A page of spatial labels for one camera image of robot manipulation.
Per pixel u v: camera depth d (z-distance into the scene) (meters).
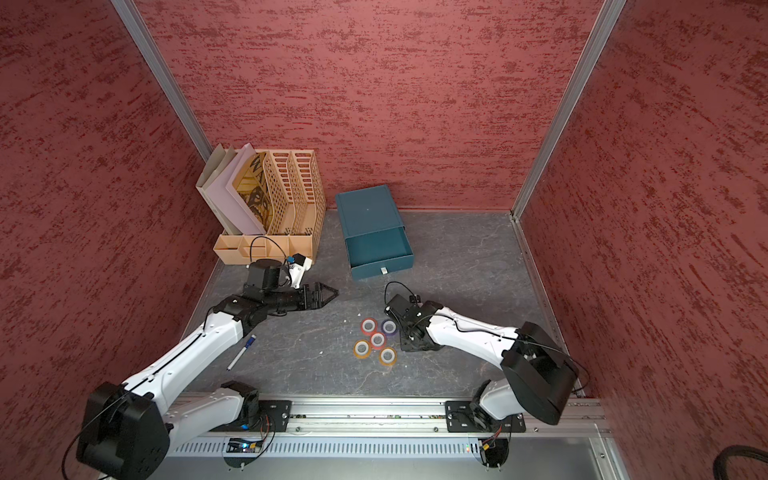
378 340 0.87
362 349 0.85
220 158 0.95
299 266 0.75
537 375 0.42
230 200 0.90
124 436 0.39
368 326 0.90
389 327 0.90
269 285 0.64
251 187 0.98
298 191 1.14
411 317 0.67
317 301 0.70
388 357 0.84
